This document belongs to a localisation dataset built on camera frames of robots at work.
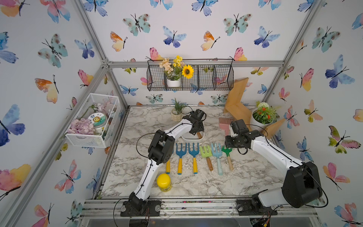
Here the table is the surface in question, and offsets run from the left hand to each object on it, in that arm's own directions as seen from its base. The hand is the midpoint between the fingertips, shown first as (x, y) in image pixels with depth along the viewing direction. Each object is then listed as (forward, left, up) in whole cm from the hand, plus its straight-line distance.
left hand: (201, 126), depth 102 cm
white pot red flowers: (-8, -34, +20) cm, 40 cm away
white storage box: (-11, +9, +2) cm, 14 cm away
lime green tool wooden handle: (-5, +2, -3) cm, 7 cm away
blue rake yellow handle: (-28, +23, -4) cm, 36 cm away
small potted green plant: (+11, +18, +1) cm, 21 cm away
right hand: (-16, -15, +7) cm, 23 cm away
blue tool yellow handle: (-19, +15, -4) cm, 24 cm away
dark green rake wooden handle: (-17, -16, -5) cm, 24 cm away
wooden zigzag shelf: (+13, -29, +1) cm, 32 cm away
